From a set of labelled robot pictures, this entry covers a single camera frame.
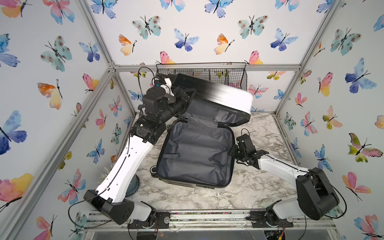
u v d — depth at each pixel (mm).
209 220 755
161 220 735
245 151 682
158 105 443
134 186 810
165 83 561
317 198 427
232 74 949
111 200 378
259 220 724
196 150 959
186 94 562
